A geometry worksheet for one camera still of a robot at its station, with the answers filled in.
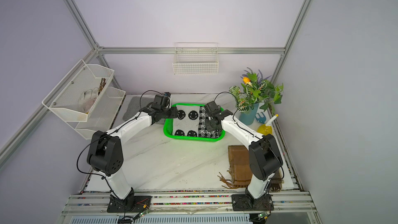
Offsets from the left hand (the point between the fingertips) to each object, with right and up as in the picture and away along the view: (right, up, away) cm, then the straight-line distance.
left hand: (174, 112), depth 93 cm
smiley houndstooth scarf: (+10, -6, +3) cm, 12 cm away
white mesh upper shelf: (-47, +9, -16) cm, 50 cm away
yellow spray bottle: (+54, -9, -5) cm, 55 cm away
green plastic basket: (-4, -10, -1) cm, 10 cm away
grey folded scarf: (-32, +6, +16) cm, 36 cm away
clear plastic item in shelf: (-42, +8, -15) cm, 45 cm away
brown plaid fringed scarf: (+38, -31, -11) cm, 51 cm away
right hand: (+24, -8, -2) cm, 26 cm away
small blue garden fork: (+58, -5, +11) cm, 60 cm away
